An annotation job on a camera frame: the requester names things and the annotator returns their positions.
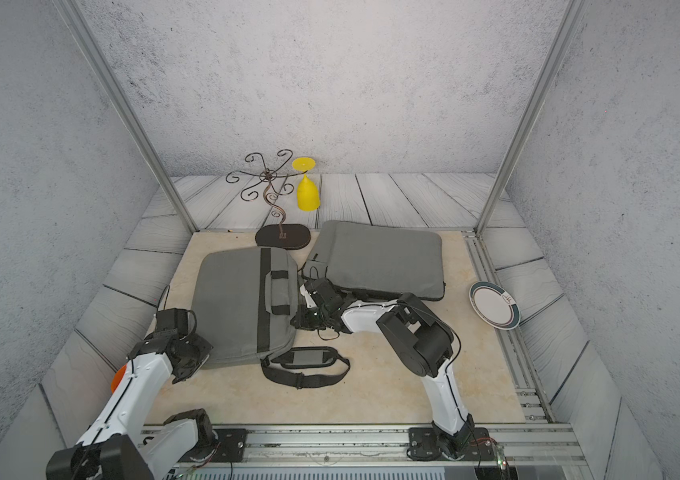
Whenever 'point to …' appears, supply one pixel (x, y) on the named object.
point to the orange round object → (118, 376)
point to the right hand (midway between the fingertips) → (289, 324)
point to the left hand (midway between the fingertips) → (211, 351)
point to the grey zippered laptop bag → (244, 302)
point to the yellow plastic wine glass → (308, 196)
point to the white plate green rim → (495, 305)
